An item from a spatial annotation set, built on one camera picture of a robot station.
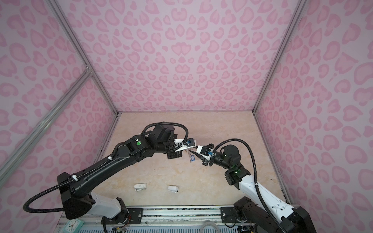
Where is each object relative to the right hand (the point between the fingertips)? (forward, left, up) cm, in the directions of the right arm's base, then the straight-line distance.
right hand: (193, 146), depth 69 cm
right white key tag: (-12, +11, -24) cm, 29 cm away
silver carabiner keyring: (-3, +2, -2) cm, 4 cm away
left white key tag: (-12, +30, -23) cm, 40 cm away
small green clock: (-30, +56, -23) cm, 68 cm away
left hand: (+2, +3, +1) cm, 4 cm away
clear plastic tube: (-27, -8, -27) cm, 39 cm away
